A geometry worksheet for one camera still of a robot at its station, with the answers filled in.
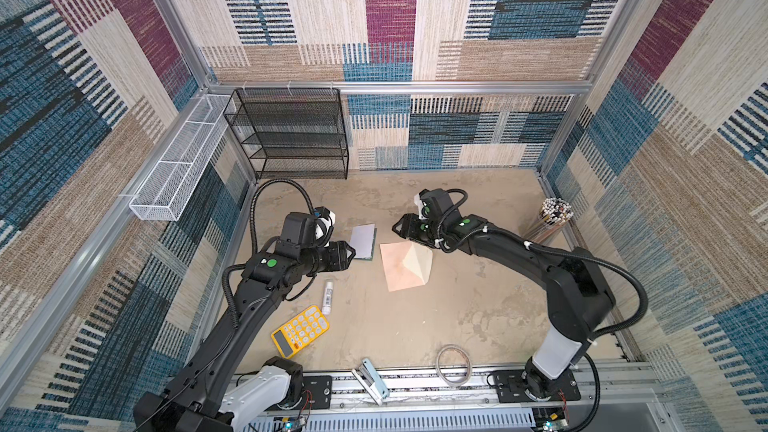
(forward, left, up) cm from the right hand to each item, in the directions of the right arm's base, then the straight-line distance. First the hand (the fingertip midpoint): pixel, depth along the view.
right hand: (399, 234), depth 86 cm
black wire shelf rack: (+42, +37, +5) cm, 56 cm away
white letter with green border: (+6, +11, -13) cm, 18 cm away
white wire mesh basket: (+14, +71, +5) cm, 73 cm away
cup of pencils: (+2, -44, +4) cm, 44 cm away
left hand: (-9, +13, +8) cm, 17 cm away
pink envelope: (-3, -2, -13) cm, 13 cm away
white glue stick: (-16, +21, -12) cm, 29 cm away
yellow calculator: (-22, +28, -12) cm, 37 cm away
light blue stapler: (-35, +8, -11) cm, 37 cm away
